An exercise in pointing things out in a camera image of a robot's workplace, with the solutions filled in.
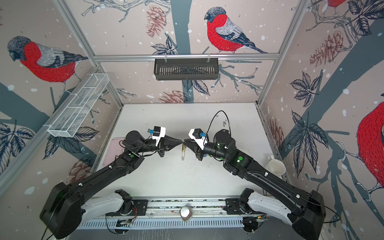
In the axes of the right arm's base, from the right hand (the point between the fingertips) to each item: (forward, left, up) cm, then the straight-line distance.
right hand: (183, 143), depth 65 cm
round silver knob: (-24, -2, -19) cm, 30 cm away
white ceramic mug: (0, -48, -22) cm, 53 cm away
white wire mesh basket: (+6, +58, +4) cm, 58 cm away
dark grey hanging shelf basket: (+62, +5, -1) cm, 63 cm away
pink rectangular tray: (+9, +50, -27) cm, 57 cm away
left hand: (-1, +1, +2) cm, 2 cm away
